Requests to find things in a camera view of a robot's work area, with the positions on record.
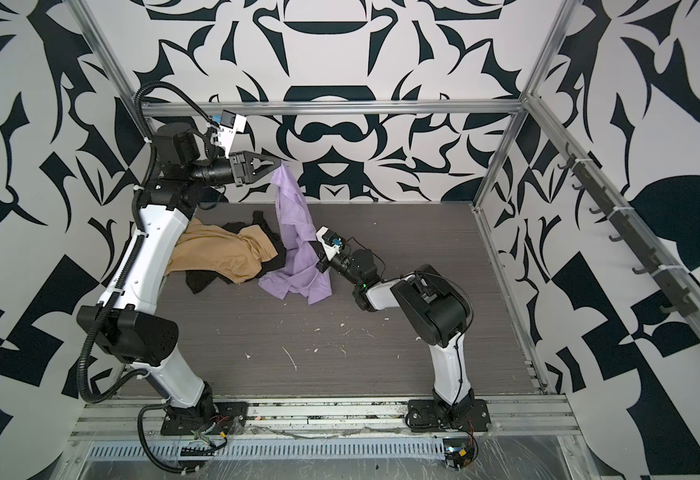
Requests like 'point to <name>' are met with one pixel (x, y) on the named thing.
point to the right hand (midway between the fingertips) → (309, 235)
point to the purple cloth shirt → (299, 276)
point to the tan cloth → (237, 256)
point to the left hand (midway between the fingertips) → (281, 156)
